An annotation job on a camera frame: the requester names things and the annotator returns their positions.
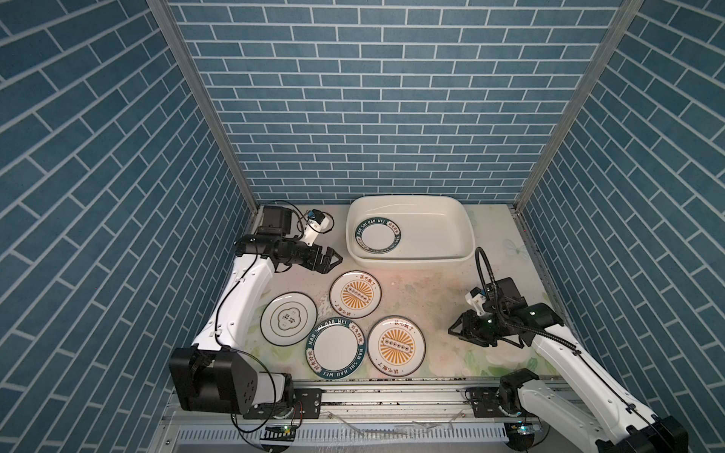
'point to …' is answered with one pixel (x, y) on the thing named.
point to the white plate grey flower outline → (288, 318)
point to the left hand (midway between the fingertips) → (334, 253)
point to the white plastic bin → (437, 231)
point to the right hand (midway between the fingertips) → (456, 332)
